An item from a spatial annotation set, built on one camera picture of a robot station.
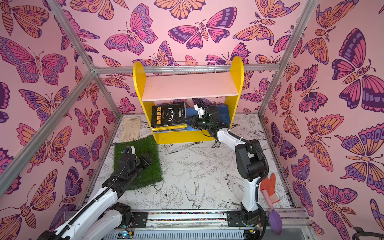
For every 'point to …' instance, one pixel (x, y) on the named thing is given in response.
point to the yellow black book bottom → (182, 127)
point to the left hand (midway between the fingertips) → (151, 154)
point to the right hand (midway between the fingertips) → (183, 119)
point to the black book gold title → (169, 114)
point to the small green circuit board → (125, 235)
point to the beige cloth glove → (131, 128)
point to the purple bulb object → (275, 222)
